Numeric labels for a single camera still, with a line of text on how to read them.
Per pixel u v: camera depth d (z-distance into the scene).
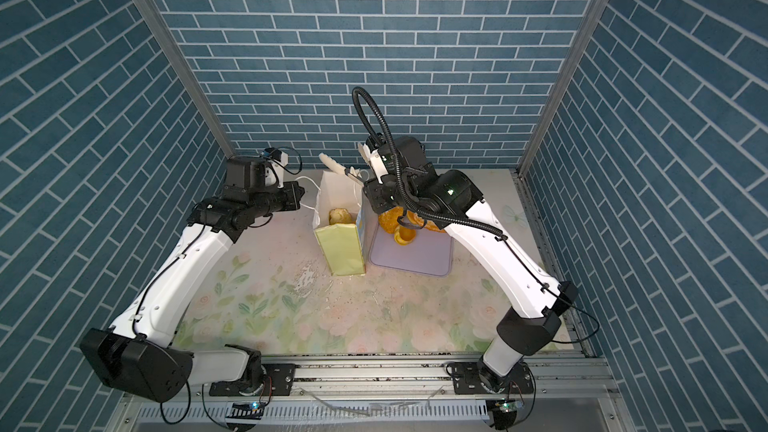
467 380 0.73
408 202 0.44
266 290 0.89
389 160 0.46
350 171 0.66
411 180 0.45
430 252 0.98
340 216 0.96
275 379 0.74
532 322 0.42
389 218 0.99
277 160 0.67
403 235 0.96
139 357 0.37
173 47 0.85
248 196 0.56
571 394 0.74
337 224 0.73
